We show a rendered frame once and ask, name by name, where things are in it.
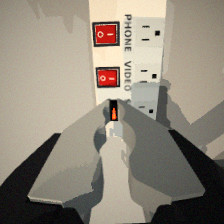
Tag white power strip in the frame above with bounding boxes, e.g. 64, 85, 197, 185
89, 0, 166, 120

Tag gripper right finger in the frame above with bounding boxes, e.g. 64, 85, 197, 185
114, 98, 224, 224

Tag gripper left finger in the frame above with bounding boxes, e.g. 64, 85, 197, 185
0, 99, 114, 224

